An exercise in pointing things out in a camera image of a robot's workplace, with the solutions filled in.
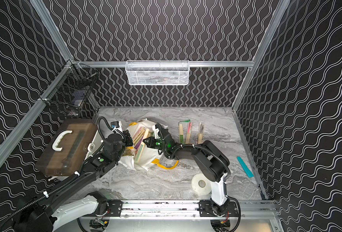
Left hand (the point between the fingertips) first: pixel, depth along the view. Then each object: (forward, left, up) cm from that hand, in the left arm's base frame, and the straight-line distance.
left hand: (127, 128), depth 78 cm
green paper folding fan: (+16, -30, -22) cm, 41 cm away
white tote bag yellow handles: (-6, -13, -16) cm, 21 cm away
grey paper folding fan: (+22, -45, -23) cm, 55 cm away
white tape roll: (-20, -42, -23) cm, 52 cm away
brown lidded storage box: (-11, +31, -5) cm, 33 cm away
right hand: (+1, -7, -12) cm, 14 cm away
